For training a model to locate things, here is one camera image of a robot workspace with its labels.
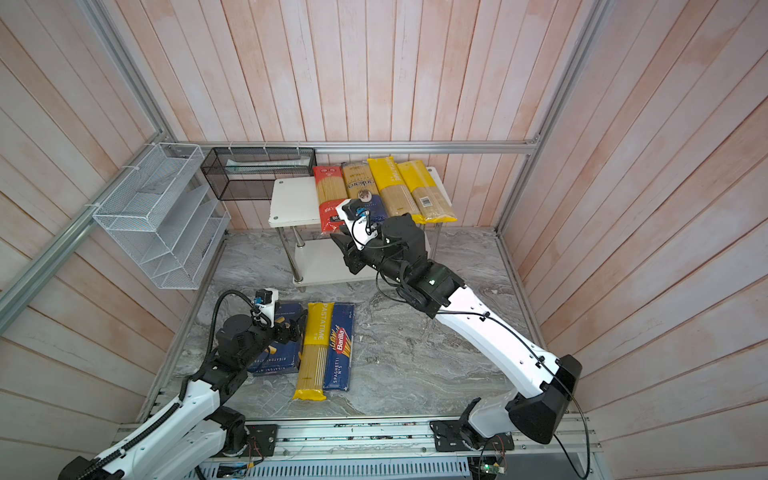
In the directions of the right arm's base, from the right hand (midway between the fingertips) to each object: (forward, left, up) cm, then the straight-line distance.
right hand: (336, 232), depth 63 cm
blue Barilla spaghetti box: (-14, +2, -38) cm, 41 cm away
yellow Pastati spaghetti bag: (-12, +10, -39) cm, 42 cm away
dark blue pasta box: (-15, +18, -35) cm, 42 cm away
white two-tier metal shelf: (+25, +17, -38) cm, 49 cm away
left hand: (-5, +15, -27) cm, 31 cm away
